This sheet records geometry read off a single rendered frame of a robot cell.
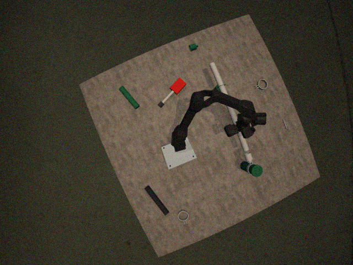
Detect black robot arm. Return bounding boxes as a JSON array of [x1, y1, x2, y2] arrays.
[[171, 89, 267, 152]]

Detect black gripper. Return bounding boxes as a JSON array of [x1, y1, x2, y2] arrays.
[[224, 119, 257, 137]]

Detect black flat bar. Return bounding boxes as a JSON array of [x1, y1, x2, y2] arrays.
[[145, 186, 169, 215]]

